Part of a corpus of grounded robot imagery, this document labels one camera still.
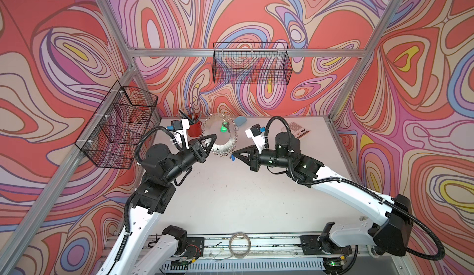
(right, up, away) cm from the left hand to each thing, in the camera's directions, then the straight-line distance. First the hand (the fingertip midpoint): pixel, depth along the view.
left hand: (219, 137), depth 58 cm
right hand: (+6, -8, +7) cm, 12 cm away
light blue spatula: (+7, +11, +63) cm, 64 cm away
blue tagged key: (+4, -7, +7) cm, 11 cm away
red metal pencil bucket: (-21, +4, +54) cm, 58 cm away
